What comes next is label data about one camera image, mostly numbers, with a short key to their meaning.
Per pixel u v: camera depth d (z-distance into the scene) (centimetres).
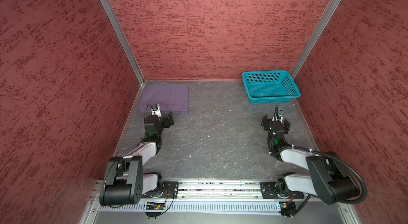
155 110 77
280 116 74
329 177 43
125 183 42
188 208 77
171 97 111
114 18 85
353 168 70
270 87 118
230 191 76
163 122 81
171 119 83
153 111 76
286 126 79
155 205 72
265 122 83
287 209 71
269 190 74
